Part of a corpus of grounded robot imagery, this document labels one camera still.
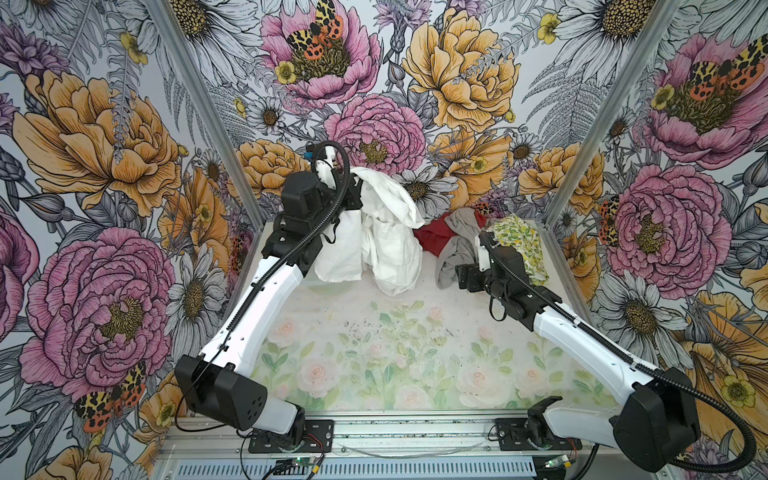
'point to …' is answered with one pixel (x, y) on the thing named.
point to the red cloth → (435, 236)
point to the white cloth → (376, 241)
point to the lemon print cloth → (516, 230)
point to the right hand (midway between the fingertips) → (470, 274)
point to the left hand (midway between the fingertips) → (362, 182)
